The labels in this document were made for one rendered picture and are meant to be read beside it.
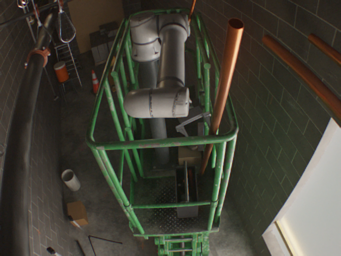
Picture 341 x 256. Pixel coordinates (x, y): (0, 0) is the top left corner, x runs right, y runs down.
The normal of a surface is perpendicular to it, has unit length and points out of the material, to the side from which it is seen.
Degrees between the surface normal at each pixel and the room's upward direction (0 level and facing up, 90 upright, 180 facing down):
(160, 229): 0
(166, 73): 13
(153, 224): 0
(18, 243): 49
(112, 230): 0
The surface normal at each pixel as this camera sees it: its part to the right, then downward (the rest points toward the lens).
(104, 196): -0.08, -0.68
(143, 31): -0.04, 0.73
